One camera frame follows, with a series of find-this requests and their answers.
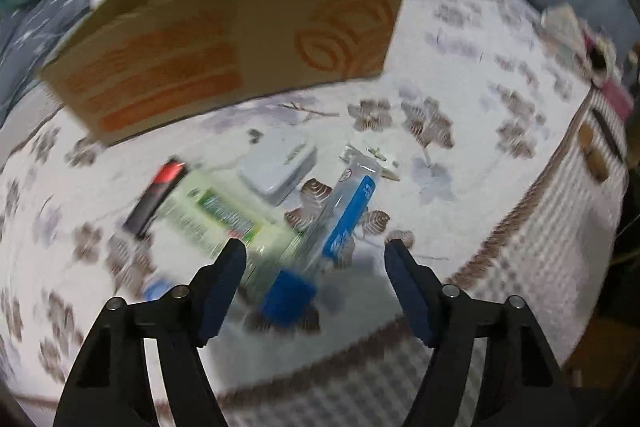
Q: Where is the blue toothbrush package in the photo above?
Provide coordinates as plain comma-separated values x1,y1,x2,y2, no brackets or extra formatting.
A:
259,154,382,329

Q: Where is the light green wipes packet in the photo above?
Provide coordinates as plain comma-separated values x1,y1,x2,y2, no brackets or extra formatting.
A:
158,169,298,306

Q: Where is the black red marker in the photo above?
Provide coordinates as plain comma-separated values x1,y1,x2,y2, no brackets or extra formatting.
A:
122,157,188,239

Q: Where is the white grey case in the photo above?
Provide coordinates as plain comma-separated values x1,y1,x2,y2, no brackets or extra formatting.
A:
239,129,317,206

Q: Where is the floral white bed cover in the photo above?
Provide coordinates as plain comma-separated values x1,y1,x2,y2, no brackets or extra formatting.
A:
1,0,628,426

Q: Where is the brown wooden block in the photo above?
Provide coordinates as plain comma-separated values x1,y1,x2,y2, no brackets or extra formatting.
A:
577,124,608,184

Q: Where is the black phone on edge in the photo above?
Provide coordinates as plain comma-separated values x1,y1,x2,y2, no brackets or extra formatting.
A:
591,107,624,164

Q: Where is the brown cardboard box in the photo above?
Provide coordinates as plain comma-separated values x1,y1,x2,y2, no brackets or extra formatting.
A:
41,0,402,145

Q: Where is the pink book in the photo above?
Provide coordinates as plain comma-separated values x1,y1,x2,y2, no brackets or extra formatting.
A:
601,79,634,122

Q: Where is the dark floral blue duvet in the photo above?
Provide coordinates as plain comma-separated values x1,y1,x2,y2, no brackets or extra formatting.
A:
0,0,90,119

